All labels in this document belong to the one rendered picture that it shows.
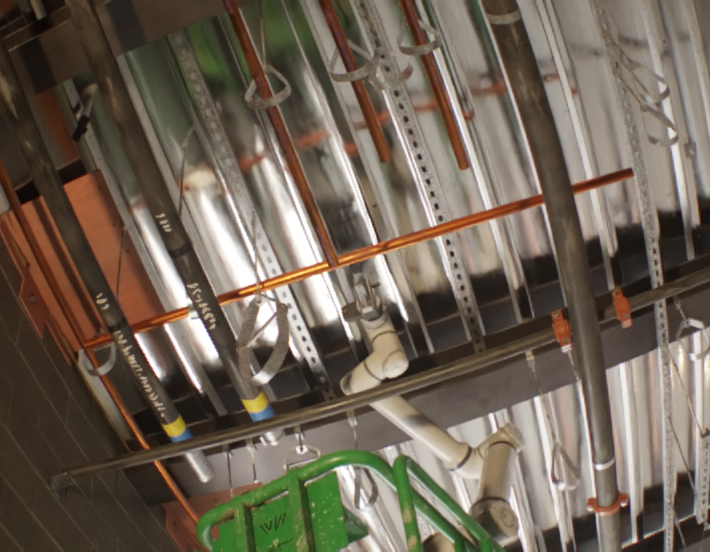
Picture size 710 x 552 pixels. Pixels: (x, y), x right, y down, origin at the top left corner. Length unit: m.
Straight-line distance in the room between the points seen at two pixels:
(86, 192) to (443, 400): 1.48
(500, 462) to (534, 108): 1.46
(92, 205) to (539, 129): 1.62
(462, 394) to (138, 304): 1.18
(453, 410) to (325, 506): 1.47
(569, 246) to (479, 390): 1.23
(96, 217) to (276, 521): 1.39
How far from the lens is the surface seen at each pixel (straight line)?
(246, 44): 2.50
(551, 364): 3.96
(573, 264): 2.87
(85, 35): 2.72
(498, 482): 3.53
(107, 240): 3.68
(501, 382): 3.95
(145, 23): 3.06
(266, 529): 2.68
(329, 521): 2.57
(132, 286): 3.78
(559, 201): 2.74
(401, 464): 2.61
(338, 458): 2.64
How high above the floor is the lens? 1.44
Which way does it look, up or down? 53 degrees up
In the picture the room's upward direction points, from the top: 10 degrees counter-clockwise
